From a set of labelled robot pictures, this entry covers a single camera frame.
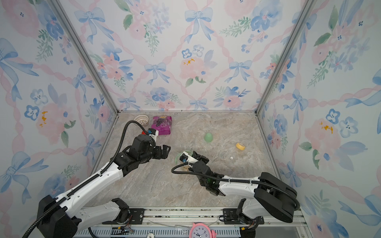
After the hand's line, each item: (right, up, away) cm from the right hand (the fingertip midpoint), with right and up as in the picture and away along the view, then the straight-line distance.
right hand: (196, 151), depth 82 cm
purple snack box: (-23, +16, +21) cm, 35 cm away
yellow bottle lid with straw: (+29, +1, +14) cm, 32 cm away
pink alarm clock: (+2, -34, -13) cm, 37 cm away
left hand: (-17, +3, -3) cm, 18 cm away
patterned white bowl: (-41, +20, +31) cm, 55 cm away
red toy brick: (-25, +11, -15) cm, 31 cm away
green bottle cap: (+9, +6, +20) cm, 23 cm away
